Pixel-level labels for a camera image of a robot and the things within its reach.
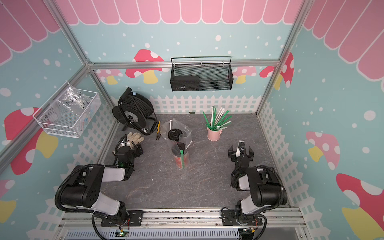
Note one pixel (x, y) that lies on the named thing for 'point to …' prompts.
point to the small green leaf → (192, 112)
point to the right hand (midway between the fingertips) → (241, 145)
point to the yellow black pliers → (158, 128)
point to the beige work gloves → (135, 137)
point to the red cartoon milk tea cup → (173, 134)
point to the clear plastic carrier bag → (179, 138)
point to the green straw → (182, 159)
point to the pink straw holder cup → (214, 136)
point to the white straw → (170, 124)
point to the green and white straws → (219, 120)
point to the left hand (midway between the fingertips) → (132, 146)
